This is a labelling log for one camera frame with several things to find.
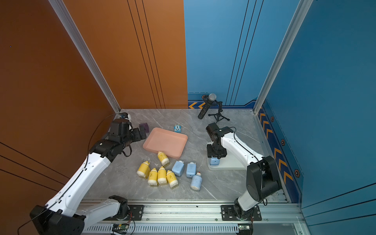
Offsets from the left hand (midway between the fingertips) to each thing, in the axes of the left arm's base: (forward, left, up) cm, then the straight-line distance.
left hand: (138, 128), depth 78 cm
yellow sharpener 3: (-21, -18, -17) cm, 32 cm away
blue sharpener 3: (-12, -42, -14) cm, 45 cm away
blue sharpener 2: (-15, -29, -17) cm, 37 cm away
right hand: (-7, -41, -16) cm, 45 cm away
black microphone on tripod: (+24, -41, -1) cm, 47 cm away
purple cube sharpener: (+18, +5, -21) cm, 28 cm away
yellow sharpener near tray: (-10, -12, -17) cm, 23 cm away
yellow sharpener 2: (-21, -13, -17) cm, 30 cm away
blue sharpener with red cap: (-22, -32, -16) cm, 42 cm away
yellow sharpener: (-20, -8, -18) cm, 28 cm away
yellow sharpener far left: (-15, -2, -19) cm, 24 cm away
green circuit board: (-42, +6, -27) cm, 50 cm away
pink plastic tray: (+7, -14, -25) cm, 30 cm away
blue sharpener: (-15, -21, -17) cm, 31 cm away
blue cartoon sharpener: (+17, -18, -22) cm, 34 cm away
